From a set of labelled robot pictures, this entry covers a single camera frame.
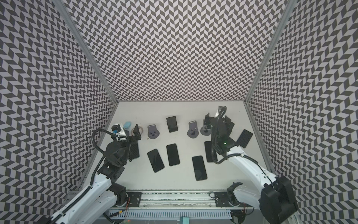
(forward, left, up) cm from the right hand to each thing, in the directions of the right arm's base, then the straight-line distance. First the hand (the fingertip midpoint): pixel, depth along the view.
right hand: (216, 118), depth 80 cm
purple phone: (-9, +3, -23) cm, 24 cm away
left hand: (-5, +48, +1) cm, 49 cm away
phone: (-21, +10, -23) cm, 32 cm away
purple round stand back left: (+1, +40, -17) cm, 43 cm away
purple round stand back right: (+4, +4, -22) cm, 23 cm away
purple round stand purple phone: (+2, +13, -17) cm, 22 cm away
